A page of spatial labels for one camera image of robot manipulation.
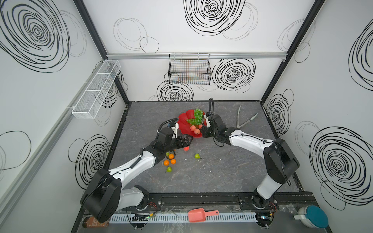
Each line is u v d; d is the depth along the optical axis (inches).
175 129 29.8
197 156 35.0
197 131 37.9
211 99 29.5
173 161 34.1
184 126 41.6
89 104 28.6
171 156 35.1
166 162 34.0
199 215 27.9
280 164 18.1
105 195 15.9
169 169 32.7
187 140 28.5
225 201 29.5
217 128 27.3
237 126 41.1
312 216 25.3
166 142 25.3
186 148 32.2
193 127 39.4
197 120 41.0
